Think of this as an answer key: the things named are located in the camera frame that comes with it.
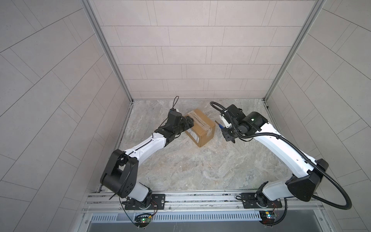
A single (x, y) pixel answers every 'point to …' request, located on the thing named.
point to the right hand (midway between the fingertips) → (224, 135)
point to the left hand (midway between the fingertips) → (193, 120)
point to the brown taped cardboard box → (203, 131)
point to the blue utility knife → (220, 125)
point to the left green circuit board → (142, 220)
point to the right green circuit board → (267, 217)
